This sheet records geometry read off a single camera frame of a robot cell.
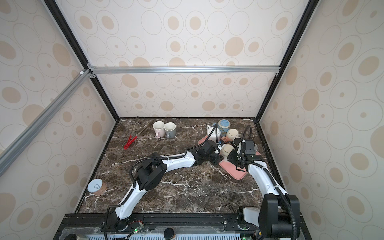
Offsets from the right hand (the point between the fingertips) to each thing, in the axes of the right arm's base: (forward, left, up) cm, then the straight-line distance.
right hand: (230, 156), depth 88 cm
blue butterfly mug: (+21, +2, +3) cm, 22 cm away
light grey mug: (+23, +38, -1) cm, 44 cm away
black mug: (+12, -6, -1) cm, 13 cm away
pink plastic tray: (-4, -1, -9) cm, 10 cm away
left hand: (+2, +2, -1) cm, 3 cm away
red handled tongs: (+19, +66, -7) cm, 69 cm away
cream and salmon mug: (+18, -4, -1) cm, 18 cm away
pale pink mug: (+26, +47, -2) cm, 53 cm away
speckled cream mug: (+4, +2, +1) cm, 4 cm away
